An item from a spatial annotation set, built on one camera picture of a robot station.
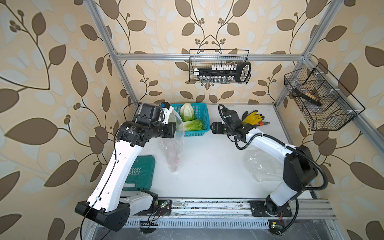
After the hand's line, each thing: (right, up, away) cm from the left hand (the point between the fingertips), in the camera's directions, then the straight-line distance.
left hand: (173, 126), depth 67 cm
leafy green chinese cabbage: (+10, 0, +27) cm, 29 cm away
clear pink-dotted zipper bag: (-2, -11, +8) cm, 14 cm away
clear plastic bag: (+48, -23, +15) cm, 55 cm away
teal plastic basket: (+14, +9, +44) cm, 47 cm away
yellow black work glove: (+52, +4, +41) cm, 66 cm away
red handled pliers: (+57, +1, +40) cm, 70 cm away
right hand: (+21, -1, +22) cm, 30 cm away
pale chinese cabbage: (+4, +8, +31) cm, 33 cm away
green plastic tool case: (-20, -27, +14) cm, 36 cm away
